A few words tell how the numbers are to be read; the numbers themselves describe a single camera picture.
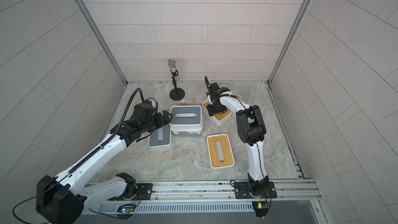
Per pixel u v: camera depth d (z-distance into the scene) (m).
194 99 1.05
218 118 0.91
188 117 0.83
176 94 1.08
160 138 0.89
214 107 0.83
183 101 1.05
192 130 0.85
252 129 0.55
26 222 0.39
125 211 0.64
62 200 0.36
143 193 0.71
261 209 0.68
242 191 0.71
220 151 0.83
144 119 0.59
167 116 0.70
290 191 0.73
